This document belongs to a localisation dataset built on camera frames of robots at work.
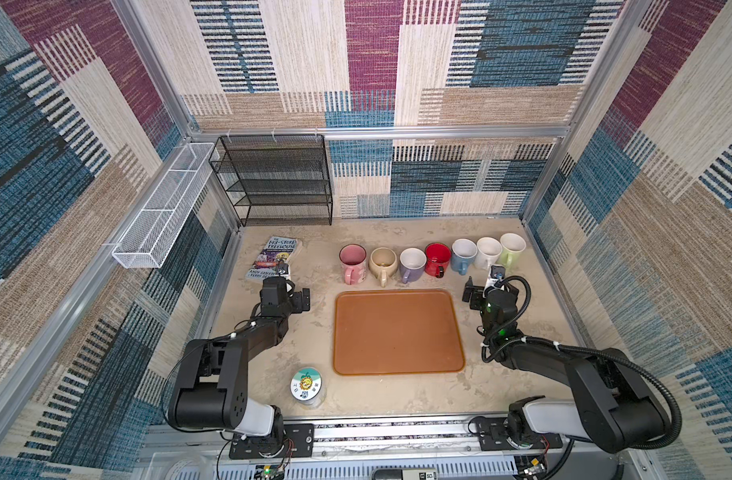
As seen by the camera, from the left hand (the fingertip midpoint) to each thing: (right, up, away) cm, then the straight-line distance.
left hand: (289, 285), depth 94 cm
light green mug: (+72, +12, +5) cm, 73 cm away
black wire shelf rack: (-8, +36, +14) cm, 39 cm away
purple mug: (+40, +6, +11) cm, 42 cm away
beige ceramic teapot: (+30, +7, +9) cm, 32 cm away
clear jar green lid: (+10, -23, -20) cm, 31 cm away
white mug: (+65, +11, +7) cm, 66 cm away
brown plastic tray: (+33, -14, 0) cm, 36 cm away
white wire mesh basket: (-26, +15, -22) cm, 38 cm away
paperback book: (-8, +8, +12) cm, 17 cm away
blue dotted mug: (+56, +10, +7) cm, 58 cm away
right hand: (+60, +1, -4) cm, 60 cm away
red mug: (+48, +8, +11) cm, 50 cm away
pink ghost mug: (+19, +8, +8) cm, 23 cm away
